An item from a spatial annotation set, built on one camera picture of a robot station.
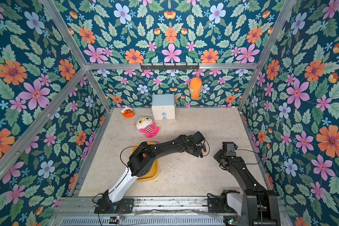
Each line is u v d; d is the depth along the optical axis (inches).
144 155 24.3
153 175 30.6
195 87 38.4
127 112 43.7
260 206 17.4
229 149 27.1
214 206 29.0
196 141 29.4
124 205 29.0
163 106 40.1
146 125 39.9
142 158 23.4
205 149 37.4
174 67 36.6
